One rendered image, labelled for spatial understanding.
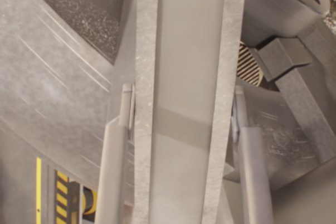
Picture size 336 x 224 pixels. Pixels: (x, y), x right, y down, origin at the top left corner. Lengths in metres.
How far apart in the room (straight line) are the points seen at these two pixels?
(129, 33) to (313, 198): 0.16
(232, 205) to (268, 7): 0.20
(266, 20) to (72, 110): 0.24
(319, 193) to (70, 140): 0.16
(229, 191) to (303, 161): 0.14
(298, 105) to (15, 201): 0.86
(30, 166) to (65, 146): 0.85
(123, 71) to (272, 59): 0.25
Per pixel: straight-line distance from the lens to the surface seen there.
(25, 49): 0.32
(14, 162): 1.25
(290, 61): 0.54
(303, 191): 0.36
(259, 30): 0.52
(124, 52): 0.33
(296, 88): 0.54
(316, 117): 0.53
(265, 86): 0.68
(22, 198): 1.24
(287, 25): 0.54
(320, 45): 0.75
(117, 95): 0.30
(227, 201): 0.37
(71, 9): 0.33
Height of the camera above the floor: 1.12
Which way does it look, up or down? 57 degrees down
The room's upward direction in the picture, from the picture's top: 93 degrees counter-clockwise
